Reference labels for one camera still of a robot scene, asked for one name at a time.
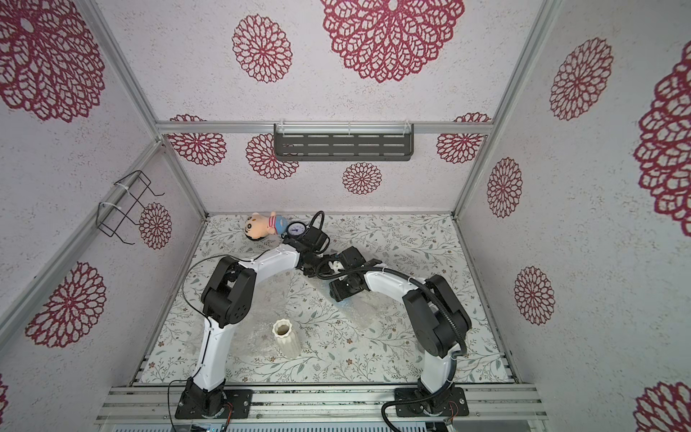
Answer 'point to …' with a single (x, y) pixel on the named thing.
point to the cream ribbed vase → (288, 344)
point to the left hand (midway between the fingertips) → (330, 270)
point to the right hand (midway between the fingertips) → (336, 288)
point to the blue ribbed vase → (343, 305)
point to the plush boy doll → (257, 227)
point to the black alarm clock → (294, 229)
